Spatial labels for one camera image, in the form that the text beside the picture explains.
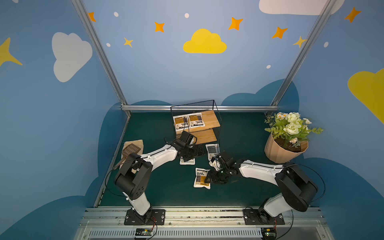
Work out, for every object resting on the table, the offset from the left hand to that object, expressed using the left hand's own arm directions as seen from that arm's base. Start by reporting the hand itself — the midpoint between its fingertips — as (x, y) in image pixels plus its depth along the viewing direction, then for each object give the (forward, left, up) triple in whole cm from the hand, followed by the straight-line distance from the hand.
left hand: (201, 152), depth 89 cm
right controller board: (-39, -34, -10) cm, 52 cm away
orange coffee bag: (+16, +13, +9) cm, 23 cm away
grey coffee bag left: (-3, +6, -7) cm, 10 cm away
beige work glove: (+10, +43, -8) cm, 45 cm away
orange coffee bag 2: (-13, 0, -6) cm, 15 cm away
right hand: (-15, -5, -6) cm, 17 cm away
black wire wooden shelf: (+20, -3, -8) cm, 22 cm away
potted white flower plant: (-1, -43, +20) cm, 47 cm away
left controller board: (-40, +28, -9) cm, 49 cm away
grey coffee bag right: (+7, -8, -8) cm, 14 cm away
